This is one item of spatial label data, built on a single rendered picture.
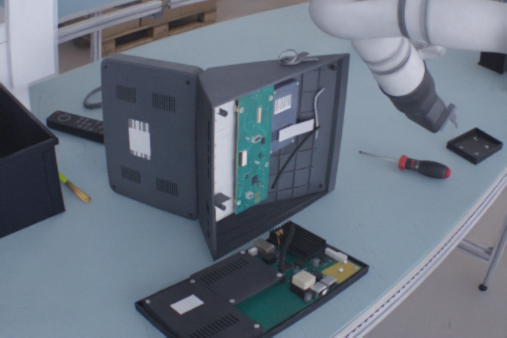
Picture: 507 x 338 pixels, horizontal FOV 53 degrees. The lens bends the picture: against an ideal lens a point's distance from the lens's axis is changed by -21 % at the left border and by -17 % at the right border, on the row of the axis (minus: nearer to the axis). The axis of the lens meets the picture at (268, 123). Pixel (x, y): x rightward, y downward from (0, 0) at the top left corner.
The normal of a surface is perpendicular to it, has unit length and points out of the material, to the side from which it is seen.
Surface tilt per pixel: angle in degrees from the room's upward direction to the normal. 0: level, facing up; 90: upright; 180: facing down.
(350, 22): 118
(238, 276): 0
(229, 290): 0
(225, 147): 90
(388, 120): 0
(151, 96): 90
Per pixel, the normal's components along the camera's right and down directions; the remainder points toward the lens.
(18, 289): 0.05, -0.89
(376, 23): -0.32, 0.81
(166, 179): -0.37, 0.39
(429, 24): -0.58, 0.42
